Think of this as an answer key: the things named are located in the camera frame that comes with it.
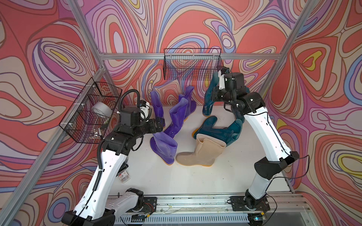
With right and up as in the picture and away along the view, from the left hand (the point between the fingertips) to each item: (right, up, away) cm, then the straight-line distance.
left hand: (159, 120), depth 67 cm
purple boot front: (+2, -14, +3) cm, 14 cm away
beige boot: (-7, +3, +21) cm, 22 cm away
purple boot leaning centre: (+8, +5, +15) cm, 18 cm away
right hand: (+28, +14, +4) cm, 31 cm away
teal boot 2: (+42, -3, +9) cm, 43 cm away
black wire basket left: (-39, +5, +10) cm, 41 cm away
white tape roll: (-30, +6, +5) cm, 31 cm away
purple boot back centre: (+18, +11, +33) cm, 40 cm away
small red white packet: (-23, -33, +13) cm, 42 cm away
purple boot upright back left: (-4, +9, +18) cm, 20 cm away
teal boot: (+29, -6, +31) cm, 43 cm away
